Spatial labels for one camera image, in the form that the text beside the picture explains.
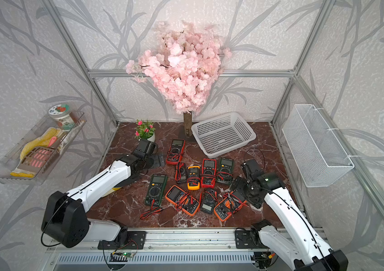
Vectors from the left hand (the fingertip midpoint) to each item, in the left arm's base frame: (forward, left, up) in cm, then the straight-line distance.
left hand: (157, 160), depth 87 cm
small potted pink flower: (+20, +11, +1) cm, 23 cm away
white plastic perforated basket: (+26, -36, -10) cm, 46 cm away
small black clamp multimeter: (-3, -11, -8) cm, 14 cm away
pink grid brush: (-14, +37, +23) cm, 45 cm away
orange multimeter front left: (-15, -10, -7) cm, 20 cm away
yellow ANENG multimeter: (-6, -19, -7) cm, 21 cm away
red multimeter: (-4, -27, -6) cm, 28 cm away
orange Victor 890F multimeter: (-19, -38, -7) cm, 43 cm away
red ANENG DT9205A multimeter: (+12, -7, -9) cm, 17 cm away
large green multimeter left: (-12, 0, -10) cm, 15 cm away
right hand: (-17, -40, 0) cm, 43 cm away
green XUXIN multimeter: (-2, -36, -9) cm, 37 cm away
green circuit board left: (-39, +8, -11) cm, 41 cm away
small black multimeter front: (-17, -26, -8) cm, 32 cm away
